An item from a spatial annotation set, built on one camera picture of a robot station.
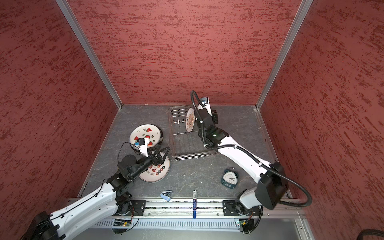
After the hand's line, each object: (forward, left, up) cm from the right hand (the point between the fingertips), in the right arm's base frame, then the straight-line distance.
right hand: (208, 110), depth 77 cm
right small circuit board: (-48, -17, -31) cm, 60 cm away
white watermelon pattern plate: (+7, +40, -27) cm, 49 cm away
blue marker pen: (-39, +9, -29) cm, 49 cm away
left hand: (-16, +23, -12) cm, 31 cm away
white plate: (-22, +31, -29) cm, 48 cm away
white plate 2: (-22, +31, -29) cm, 48 cm away
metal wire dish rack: (-4, +14, -30) cm, 33 cm away
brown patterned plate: (+11, +10, -21) cm, 26 cm away
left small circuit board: (-45, +46, -33) cm, 72 cm away
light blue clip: (-34, +24, -29) cm, 51 cm away
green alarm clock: (-27, -12, -27) cm, 40 cm away
